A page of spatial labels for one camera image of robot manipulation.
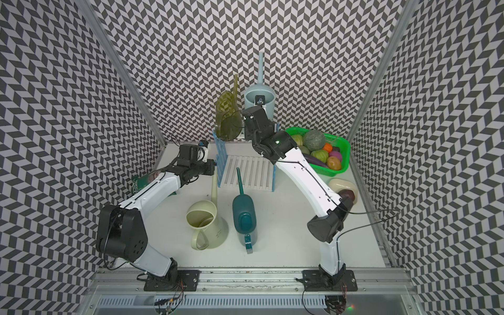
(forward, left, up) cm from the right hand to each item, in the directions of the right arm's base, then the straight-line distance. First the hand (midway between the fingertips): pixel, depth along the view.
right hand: (258, 124), depth 73 cm
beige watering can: (-29, +19, -29) cm, 45 cm away
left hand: (-1, +21, -23) cm, 31 cm away
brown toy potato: (+5, -37, -30) cm, 48 cm away
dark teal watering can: (-26, +6, -23) cm, 35 cm away
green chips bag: (-5, +60, -31) cm, 67 cm away
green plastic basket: (+20, -42, -30) cm, 56 cm away
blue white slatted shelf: (+2, +1, -35) cm, 35 cm away
